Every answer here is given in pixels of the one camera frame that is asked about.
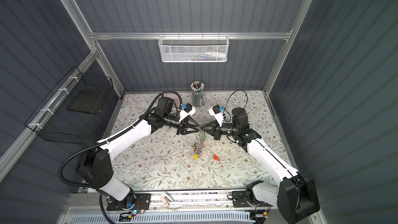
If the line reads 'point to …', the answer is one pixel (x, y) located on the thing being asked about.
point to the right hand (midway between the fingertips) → (204, 130)
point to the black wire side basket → (77, 110)
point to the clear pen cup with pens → (197, 90)
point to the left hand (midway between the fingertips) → (198, 127)
